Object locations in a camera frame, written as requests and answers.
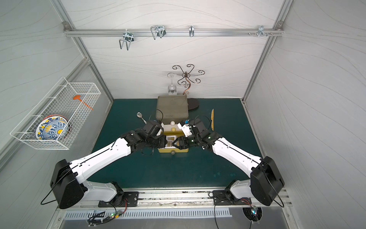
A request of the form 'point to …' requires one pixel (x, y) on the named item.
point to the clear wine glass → (172, 89)
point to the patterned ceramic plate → (55, 127)
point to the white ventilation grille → (147, 213)
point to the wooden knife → (212, 117)
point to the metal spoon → (139, 115)
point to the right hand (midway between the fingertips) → (176, 142)
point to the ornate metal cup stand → (187, 75)
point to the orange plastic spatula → (77, 97)
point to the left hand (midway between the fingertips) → (168, 142)
